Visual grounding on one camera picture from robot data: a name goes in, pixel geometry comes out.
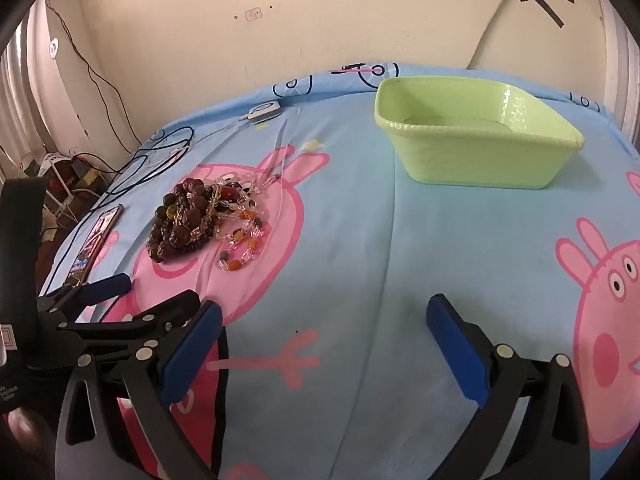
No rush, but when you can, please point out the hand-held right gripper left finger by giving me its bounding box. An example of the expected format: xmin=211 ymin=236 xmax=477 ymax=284
xmin=54 ymin=301 xmax=226 ymax=480

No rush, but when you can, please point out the brown wooden bead bracelet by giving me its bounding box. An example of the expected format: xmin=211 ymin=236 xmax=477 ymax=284
xmin=147 ymin=177 xmax=217 ymax=264

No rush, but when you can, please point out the blue cartoon pig blanket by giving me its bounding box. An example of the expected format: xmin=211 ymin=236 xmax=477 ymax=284
xmin=37 ymin=62 xmax=640 ymax=480

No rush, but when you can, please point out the smartphone with lit screen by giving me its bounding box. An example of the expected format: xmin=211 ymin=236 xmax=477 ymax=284
xmin=65 ymin=203 xmax=125 ymax=287

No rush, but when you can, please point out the small white electronic device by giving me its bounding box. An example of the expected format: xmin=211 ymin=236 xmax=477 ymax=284
xmin=247 ymin=101 xmax=282 ymax=124

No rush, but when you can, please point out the white wall cable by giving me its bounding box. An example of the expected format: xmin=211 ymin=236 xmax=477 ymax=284
xmin=467 ymin=0 xmax=516 ymax=70

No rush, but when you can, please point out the light green plastic basin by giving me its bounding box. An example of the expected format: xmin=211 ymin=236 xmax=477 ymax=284
xmin=374 ymin=76 xmax=586 ymax=190

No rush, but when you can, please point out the thin dark wall wire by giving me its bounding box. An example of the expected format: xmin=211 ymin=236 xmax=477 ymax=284
xmin=44 ymin=0 xmax=143 ymax=148

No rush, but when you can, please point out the white window frame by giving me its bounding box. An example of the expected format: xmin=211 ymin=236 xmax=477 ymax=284
xmin=597 ymin=0 xmax=640 ymax=161

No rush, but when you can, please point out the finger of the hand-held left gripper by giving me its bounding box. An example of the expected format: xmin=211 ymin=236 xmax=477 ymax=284
xmin=54 ymin=289 xmax=202 ymax=357
xmin=37 ymin=273 xmax=132 ymax=322

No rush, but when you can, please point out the black looped cable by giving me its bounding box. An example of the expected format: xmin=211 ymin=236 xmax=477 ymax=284
xmin=47 ymin=126 xmax=196 ymax=291

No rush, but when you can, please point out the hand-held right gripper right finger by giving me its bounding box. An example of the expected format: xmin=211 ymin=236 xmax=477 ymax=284
xmin=426 ymin=294 xmax=592 ymax=480

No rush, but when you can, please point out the clear and orange bead necklace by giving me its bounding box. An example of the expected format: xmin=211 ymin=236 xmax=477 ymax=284
xmin=202 ymin=171 xmax=283 ymax=272

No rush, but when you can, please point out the thin white cable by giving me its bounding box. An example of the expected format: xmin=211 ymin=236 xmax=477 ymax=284
xmin=147 ymin=112 xmax=251 ymax=167

